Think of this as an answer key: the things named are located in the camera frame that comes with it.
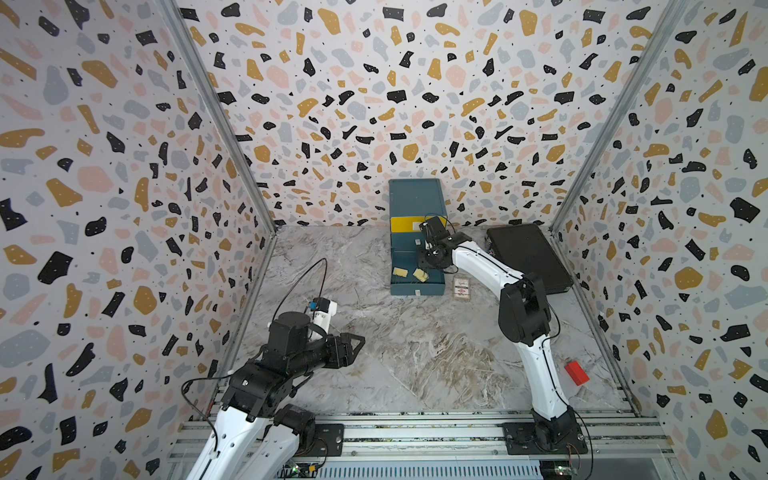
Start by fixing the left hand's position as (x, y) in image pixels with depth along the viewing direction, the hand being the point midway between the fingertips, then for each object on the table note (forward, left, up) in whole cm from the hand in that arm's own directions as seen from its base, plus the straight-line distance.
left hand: (358, 340), depth 69 cm
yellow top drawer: (+40, -14, -1) cm, 42 cm away
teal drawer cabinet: (+55, -15, -5) cm, 58 cm away
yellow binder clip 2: (+30, -17, -16) cm, 39 cm away
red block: (-2, -59, -19) cm, 62 cm away
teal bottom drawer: (+29, -14, -20) cm, 38 cm away
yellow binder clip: (+34, -10, -19) cm, 41 cm away
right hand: (+34, -18, -12) cm, 41 cm away
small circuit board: (-23, +16, -22) cm, 35 cm away
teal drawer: (+41, -13, -12) cm, 45 cm away
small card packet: (+28, -31, -20) cm, 46 cm away
